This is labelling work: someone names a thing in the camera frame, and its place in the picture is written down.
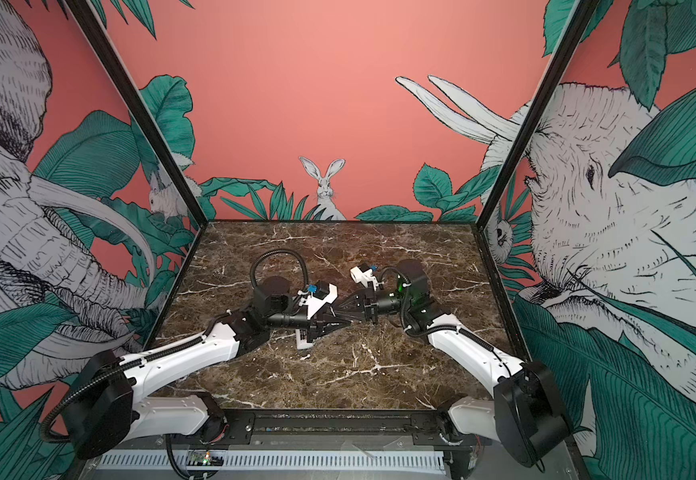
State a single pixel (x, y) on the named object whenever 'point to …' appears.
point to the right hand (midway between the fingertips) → (336, 314)
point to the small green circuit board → (203, 458)
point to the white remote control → (302, 343)
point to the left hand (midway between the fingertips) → (347, 317)
